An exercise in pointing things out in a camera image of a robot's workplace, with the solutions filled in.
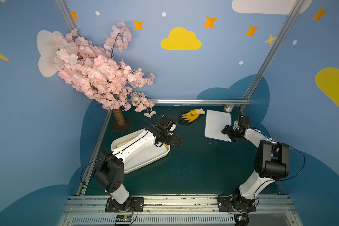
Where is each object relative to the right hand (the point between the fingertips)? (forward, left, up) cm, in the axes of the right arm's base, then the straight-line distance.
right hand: (228, 132), depth 98 cm
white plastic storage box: (-22, +59, -5) cm, 63 cm away
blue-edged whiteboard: (+14, +5, -6) cm, 16 cm away
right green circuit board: (-50, 0, -9) cm, 51 cm away
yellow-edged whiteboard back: (-18, +47, 0) cm, 50 cm away
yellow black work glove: (+17, +27, -4) cm, 33 cm away
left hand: (-13, +37, +9) cm, 40 cm away
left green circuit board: (-54, +62, -8) cm, 83 cm away
